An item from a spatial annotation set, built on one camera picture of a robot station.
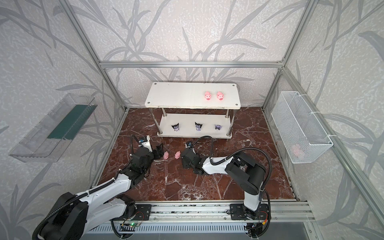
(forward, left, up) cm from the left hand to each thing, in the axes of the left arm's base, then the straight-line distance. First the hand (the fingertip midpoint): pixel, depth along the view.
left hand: (160, 140), depth 86 cm
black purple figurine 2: (+12, -22, -3) cm, 25 cm away
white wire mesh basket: (-9, -66, +22) cm, 71 cm away
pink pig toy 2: (+13, -27, +23) cm, 38 cm away
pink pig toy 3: (+14, -33, +23) cm, 43 cm away
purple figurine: (+12, -34, -3) cm, 37 cm away
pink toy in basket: (-10, -71, +9) cm, 73 cm away
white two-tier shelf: (+16, -19, +21) cm, 32 cm away
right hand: (-3, -15, -10) cm, 18 cm away
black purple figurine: (+11, -7, -3) cm, 14 cm away
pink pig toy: (-4, -9, -11) cm, 15 cm away
